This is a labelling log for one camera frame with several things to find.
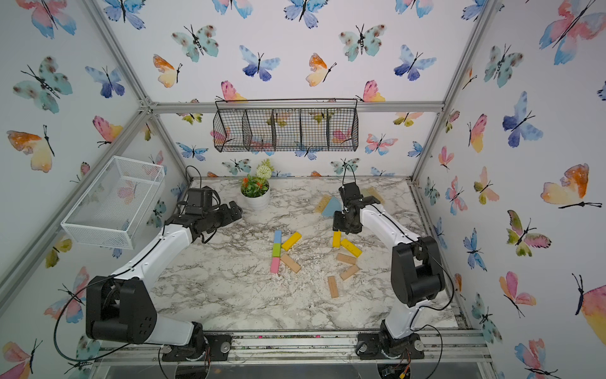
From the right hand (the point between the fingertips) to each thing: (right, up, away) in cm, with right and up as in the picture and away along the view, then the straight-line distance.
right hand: (340, 224), depth 91 cm
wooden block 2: (+3, -14, +3) cm, 14 cm away
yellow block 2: (-1, -6, +8) cm, 10 cm away
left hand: (-39, +5, -3) cm, 40 cm away
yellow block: (-19, -8, +8) cm, 22 cm away
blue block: (-25, -6, +8) cm, 27 cm away
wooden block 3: (+3, -18, -1) cm, 18 cm away
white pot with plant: (-34, +14, +5) cm, 37 cm away
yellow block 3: (+4, -9, +5) cm, 11 cm away
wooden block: (-19, -15, 0) cm, 24 cm away
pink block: (-25, -15, 0) cm, 30 cm away
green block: (-25, -11, +4) cm, 28 cm away
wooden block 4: (-3, -22, -5) cm, 22 cm away
